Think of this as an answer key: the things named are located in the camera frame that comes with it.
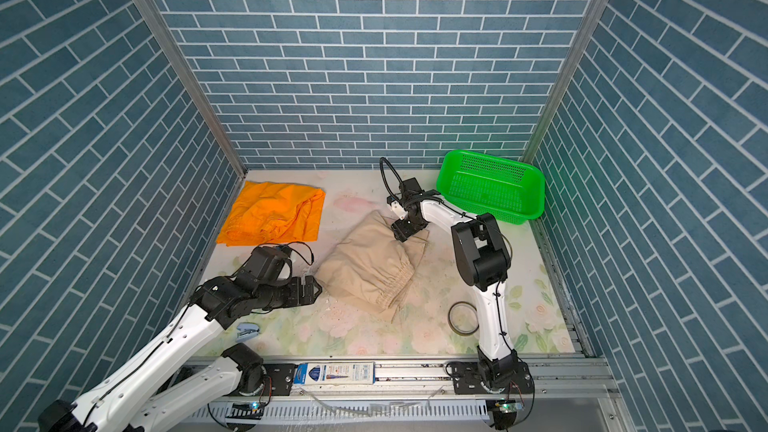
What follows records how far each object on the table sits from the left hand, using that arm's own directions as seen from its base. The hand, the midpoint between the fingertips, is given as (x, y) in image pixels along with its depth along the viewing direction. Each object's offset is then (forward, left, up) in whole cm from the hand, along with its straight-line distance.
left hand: (310, 292), depth 76 cm
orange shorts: (+32, +21, -9) cm, 40 cm away
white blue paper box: (-17, -7, -11) cm, 21 cm away
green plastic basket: (+44, -68, -11) cm, 82 cm away
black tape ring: (-4, -37, -11) cm, 39 cm away
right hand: (+27, -25, -10) cm, 38 cm away
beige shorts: (+11, -14, -9) cm, 20 cm away
